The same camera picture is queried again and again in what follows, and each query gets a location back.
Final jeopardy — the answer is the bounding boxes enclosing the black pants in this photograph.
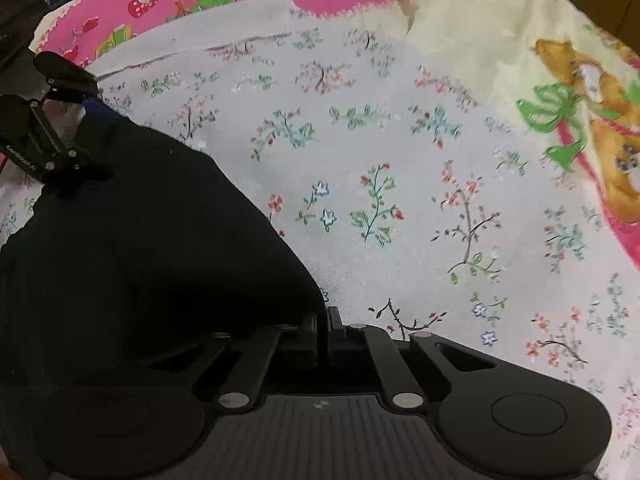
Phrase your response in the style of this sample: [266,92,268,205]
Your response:
[1,114,324,479]

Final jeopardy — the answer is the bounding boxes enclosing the white floral bed sheet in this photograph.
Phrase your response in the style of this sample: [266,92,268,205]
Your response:
[1,0,639,479]

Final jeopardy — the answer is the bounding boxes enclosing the pink cartoon quilt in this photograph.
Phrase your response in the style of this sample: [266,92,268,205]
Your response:
[30,0,639,257]

